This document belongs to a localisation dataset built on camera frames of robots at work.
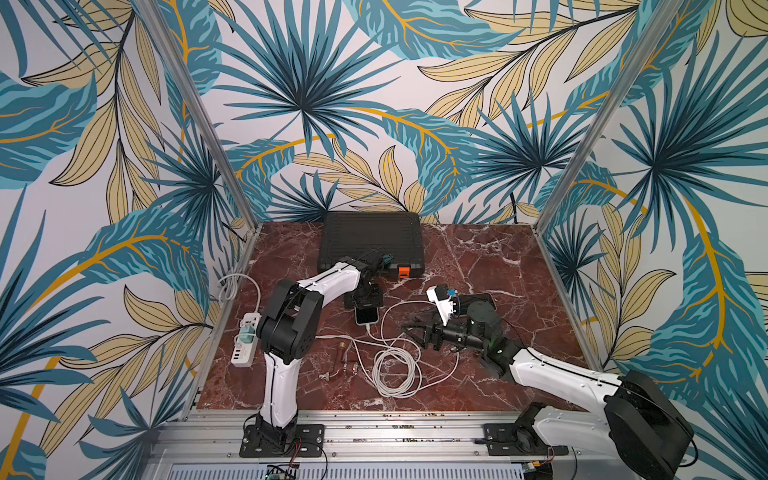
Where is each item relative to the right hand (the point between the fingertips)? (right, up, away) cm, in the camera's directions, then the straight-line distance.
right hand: (394, 340), depth 72 cm
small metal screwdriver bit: (-19, -13, +10) cm, 25 cm away
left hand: (-8, +4, +24) cm, 25 cm away
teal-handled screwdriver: (-1, +19, +25) cm, 32 cm away
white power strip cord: (-55, +9, +28) cm, 62 cm away
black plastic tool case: (-12, +28, +35) cm, 47 cm away
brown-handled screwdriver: (-15, -8, +15) cm, 23 cm away
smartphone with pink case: (-8, +1, +23) cm, 24 cm away
